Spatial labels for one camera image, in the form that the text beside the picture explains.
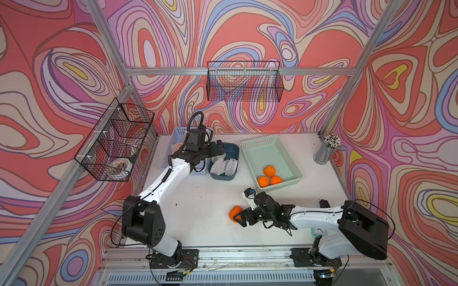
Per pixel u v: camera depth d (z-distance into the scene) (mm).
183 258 719
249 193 755
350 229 438
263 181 911
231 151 1083
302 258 729
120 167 703
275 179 922
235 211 798
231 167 933
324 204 879
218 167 931
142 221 426
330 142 916
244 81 960
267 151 1111
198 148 630
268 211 647
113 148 788
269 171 957
